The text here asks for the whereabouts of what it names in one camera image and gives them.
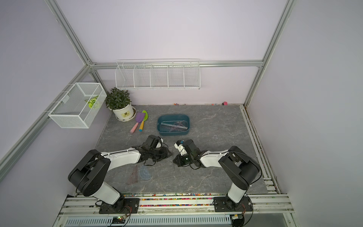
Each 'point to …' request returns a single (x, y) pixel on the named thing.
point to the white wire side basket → (79, 107)
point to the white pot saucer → (133, 116)
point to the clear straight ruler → (175, 126)
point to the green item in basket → (91, 101)
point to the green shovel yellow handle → (141, 126)
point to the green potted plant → (116, 99)
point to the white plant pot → (125, 113)
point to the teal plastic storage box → (163, 130)
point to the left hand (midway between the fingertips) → (170, 156)
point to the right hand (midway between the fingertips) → (173, 160)
